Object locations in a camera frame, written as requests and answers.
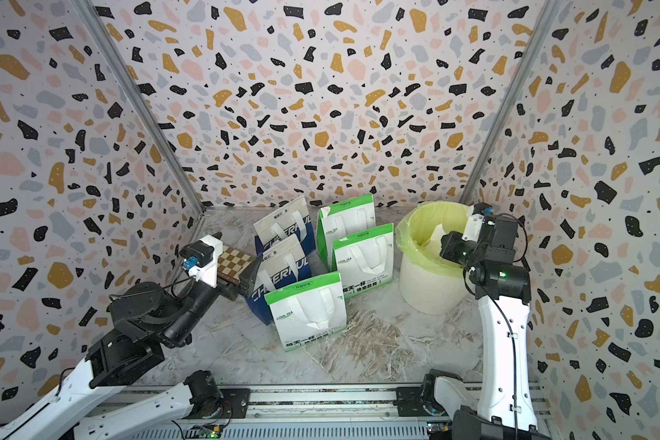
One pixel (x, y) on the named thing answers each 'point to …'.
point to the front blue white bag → (284, 262)
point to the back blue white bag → (283, 224)
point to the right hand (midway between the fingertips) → (447, 237)
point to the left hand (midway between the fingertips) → (242, 245)
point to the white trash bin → (431, 293)
